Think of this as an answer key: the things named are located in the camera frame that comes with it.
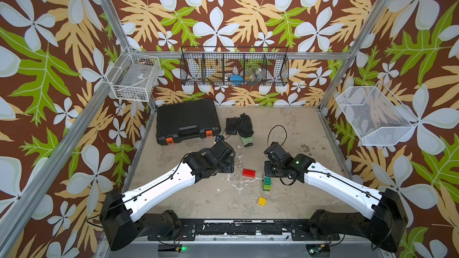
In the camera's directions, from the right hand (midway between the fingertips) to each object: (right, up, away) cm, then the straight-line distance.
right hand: (264, 168), depth 82 cm
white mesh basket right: (+49, +24, -5) cm, 55 cm away
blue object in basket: (-12, +45, +13) cm, 48 cm away
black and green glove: (-6, +17, +26) cm, 32 cm away
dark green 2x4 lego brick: (+2, -6, +1) cm, 6 cm away
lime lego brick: (+2, -10, +2) cm, 10 cm away
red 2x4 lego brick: (-6, -4, +8) cm, 11 cm away
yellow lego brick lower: (-1, -15, -1) cm, 15 cm away
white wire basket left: (-64, +45, +5) cm, 78 cm away
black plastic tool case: (-43, +23, +27) cm, 56 cm away
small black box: (-14, +21, +30) cm, 39 cm away
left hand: (-16, +5, -4) cm, 17 cm away
